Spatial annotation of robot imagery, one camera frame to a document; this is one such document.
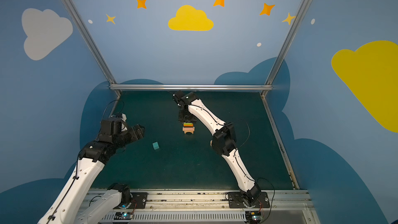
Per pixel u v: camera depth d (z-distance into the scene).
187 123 0.93
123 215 0.71
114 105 1.19
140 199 0.75
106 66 1.04
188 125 0.93
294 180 0.85
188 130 0.96
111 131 0.54
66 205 0.40
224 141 0.61
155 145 0.91
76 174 0.44
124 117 0.69
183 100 0.68
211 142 0.93
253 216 0.71
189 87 1.57
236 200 0.75
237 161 0.63
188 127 0.95
